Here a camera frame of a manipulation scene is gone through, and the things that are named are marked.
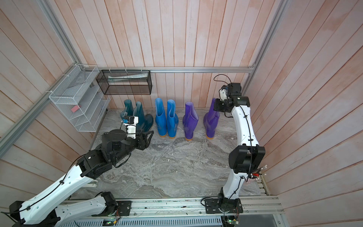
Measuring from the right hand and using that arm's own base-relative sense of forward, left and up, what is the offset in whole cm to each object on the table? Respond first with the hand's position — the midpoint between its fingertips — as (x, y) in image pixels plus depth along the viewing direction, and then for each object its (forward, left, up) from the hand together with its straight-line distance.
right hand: (214, 104), depth 85 cm
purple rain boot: (-7, +16, -6) cm, 18 cm away
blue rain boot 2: (-10, +26, -3) cm, 27 cm away
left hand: (-26, +35, +6) cm, 44 cm away
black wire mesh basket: (+25, +63, -1) cm, 68 cm away
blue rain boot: (-9, +33, -2) cm, 34 cm away
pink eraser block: (-7, +83, +3) cm, 84 cm away
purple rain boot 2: (-5, +1, -10) cm, 11 cm away
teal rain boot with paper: (-4, +53, -1) cm, 53 cm away
